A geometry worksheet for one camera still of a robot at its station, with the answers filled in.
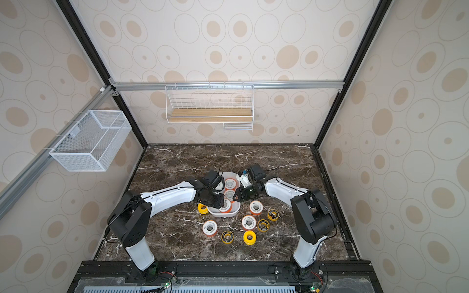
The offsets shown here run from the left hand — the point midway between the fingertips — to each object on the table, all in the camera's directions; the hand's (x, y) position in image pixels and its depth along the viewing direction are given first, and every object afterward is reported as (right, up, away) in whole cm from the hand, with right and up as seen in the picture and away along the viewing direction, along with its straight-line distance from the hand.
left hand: (226, 204), depth 87 cm
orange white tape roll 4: (+15, -3, +4) cm, 16 cm away
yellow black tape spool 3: (+23, -6, +2) cm, 24 cm away
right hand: (+4, +1, +2) cm, 5 cm away
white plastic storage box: (-5, -3, -1) cm, 7 cm away
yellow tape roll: (-12, -3, +2) cm, 12 cm away
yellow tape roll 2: (+11, -14, -5) cm, 18 cm away
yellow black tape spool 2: (+18, -10, -2) cm, 20 cm away
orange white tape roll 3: (-7, -11, -3) cm, 13 cm away
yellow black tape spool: (+1, -14, -4) cm, 15 cm away
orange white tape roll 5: (+11, -9, 0) cm, 14 cm away
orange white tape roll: (+1, +3, +7) cm, 8 cm away
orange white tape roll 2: (+1, -1, -1) cm, 2 cm away
